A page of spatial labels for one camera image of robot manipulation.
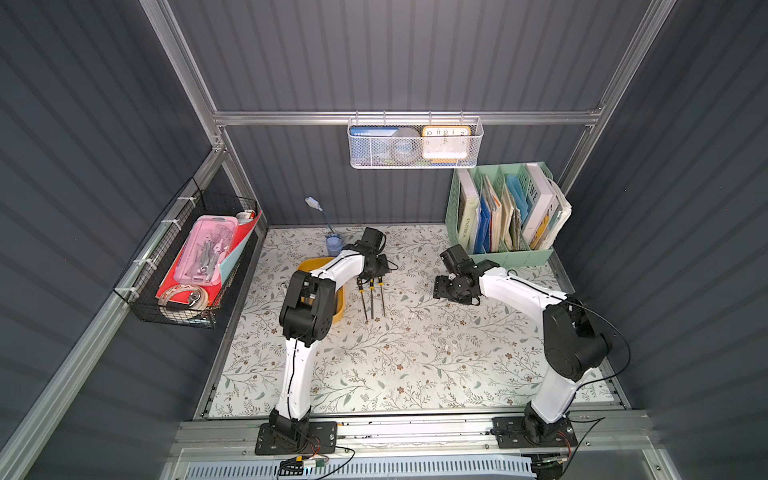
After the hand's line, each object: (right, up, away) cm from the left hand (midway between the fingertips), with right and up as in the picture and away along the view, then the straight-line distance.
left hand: (380, 267), depth 103 cm
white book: (+55, +19, -6) cm, 58 cm away
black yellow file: (0, -6, -3) cm, 6 cm away
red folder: (-35, +11, -26) cm, 45 cm away
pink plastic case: (-42, +6, -31) cm, 52 cm away
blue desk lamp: (-16, +9, 0) cm, 19 cm away
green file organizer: (+39, +18, -9) cm, 44 cm away
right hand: (+22, -7, -10) cm, 25 cm away
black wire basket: (-48, 0, -41) cm, 64 cm away
